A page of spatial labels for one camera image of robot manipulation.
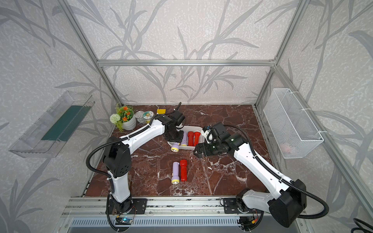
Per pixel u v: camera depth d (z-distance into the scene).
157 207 0.75
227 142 0.52
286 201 0.37
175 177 0.80
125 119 0.96
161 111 1.16
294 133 0.62
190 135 0.99
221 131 0.58
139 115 1.06
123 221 0.71
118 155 0.49
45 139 0.62
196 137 0.98
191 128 0.99
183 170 0.84
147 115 1.03
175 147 0.83
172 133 0.75
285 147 0.72
